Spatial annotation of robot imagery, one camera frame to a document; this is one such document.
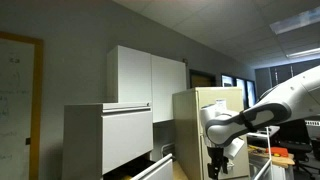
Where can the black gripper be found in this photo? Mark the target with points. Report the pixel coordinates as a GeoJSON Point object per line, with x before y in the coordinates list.
{"type": "Point", "coordinates": [216, 155]}

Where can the grey cabinet drawer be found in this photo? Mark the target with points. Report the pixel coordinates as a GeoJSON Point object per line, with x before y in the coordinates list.
{"type": "Point", "coordinates": [156, 170]}

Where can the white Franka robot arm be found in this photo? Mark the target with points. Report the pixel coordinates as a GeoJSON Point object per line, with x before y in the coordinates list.
{"type": "Point", "coordinates": [263, 116]}

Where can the beige metal cabinet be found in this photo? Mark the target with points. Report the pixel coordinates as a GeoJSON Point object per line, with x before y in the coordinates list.
{"type": "Point", "coordinates": [190, 133]}

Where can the grey metal filing cabinet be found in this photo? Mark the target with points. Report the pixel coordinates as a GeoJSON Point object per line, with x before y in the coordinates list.
{"type": "Point", "coordinates": [100, 140]}

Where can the orange tool on desk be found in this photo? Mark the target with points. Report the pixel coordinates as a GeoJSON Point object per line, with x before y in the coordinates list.
{"type": "Point", "coordinates": [277, 151]}

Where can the white paper label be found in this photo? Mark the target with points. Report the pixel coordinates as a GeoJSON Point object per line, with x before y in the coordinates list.
{"type": "Point", "coordinates": [220, 104]}

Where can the black office chair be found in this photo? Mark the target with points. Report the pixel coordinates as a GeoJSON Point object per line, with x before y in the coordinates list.
{"type": "Point", "coordinates": [295, 140]}

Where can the dark window row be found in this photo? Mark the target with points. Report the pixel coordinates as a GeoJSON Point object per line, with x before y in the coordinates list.
{"type": "Point", "coordinates": [240, 88]}

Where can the dark wooden door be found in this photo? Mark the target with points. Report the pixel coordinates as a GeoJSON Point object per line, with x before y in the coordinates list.
{"type": "Point", "coordinates": [201, 80]}

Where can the narrow ceiling light strip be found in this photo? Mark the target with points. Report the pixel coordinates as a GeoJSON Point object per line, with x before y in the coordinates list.
{"type": "Point", "coordinates": [303, 52]}

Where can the large ceiling light panel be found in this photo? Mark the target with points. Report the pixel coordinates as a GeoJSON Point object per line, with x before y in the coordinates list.
{"type": "Point", "coordinates": [295, 20]}

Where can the wood framed whiteboard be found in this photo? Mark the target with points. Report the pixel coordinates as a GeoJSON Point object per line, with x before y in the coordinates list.
{"type": "Point", "coordinates": [16, 106]}

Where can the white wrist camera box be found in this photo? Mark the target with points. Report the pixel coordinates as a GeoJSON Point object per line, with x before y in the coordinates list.
{"type": "Point", "coordinates": [235, 148]}

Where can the white metal frame rail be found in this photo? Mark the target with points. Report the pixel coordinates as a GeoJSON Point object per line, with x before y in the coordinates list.
{"type": "Point", "coordinates": [266, 156]}

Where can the white wall cabinet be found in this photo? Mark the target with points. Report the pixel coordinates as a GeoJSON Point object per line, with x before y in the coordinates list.
{"type": "Point", "coordinates": [146, 80]}

